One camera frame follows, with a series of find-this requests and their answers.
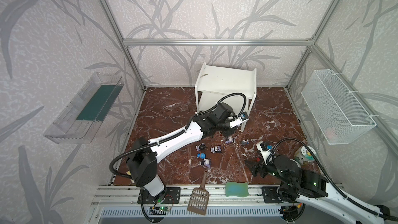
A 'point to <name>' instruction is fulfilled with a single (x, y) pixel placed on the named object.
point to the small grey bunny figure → (243, 142)
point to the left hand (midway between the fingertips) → (238, 119)
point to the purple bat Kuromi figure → (215, 149)
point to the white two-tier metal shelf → (236, 87)
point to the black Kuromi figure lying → (201, 146)
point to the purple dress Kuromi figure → (229, 139)
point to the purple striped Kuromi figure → (206, 163)
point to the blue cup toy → (201, 155)
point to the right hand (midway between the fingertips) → (250, 152)
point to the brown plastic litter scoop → (198, 201)
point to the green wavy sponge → (237, 189)
